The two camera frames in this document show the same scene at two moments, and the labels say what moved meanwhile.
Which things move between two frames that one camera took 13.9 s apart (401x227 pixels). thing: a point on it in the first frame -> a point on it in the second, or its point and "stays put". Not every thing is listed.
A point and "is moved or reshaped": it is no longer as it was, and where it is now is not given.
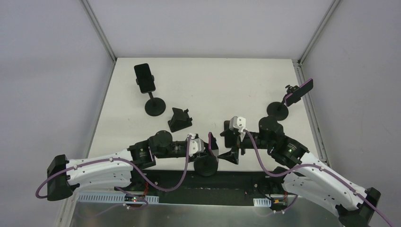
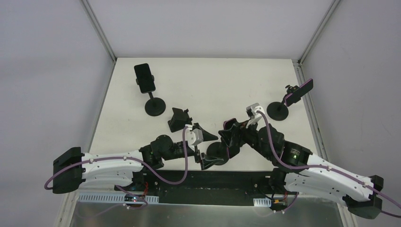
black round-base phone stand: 278,111 stays put
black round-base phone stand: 206,165 -> 216,150
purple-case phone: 212,144 is moved or reshaped
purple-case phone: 299,92 stays put
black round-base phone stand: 154,107 stays put
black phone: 144,78 stays put
